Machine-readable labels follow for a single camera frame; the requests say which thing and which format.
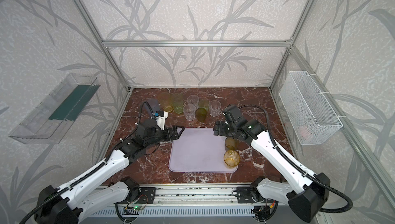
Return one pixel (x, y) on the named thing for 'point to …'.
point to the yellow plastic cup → (165, 100)
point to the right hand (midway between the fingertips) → (220, 124)
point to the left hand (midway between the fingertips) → (180, 124)
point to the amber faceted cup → (231, 159)
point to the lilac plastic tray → (198, 150)
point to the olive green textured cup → (200, 114)
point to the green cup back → (203, 103)
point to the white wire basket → (313, 120)
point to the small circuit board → (133, 210)
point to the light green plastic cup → (178, 100)
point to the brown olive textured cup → (231, 143)
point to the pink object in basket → (305, 132)
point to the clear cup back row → (193, 99)
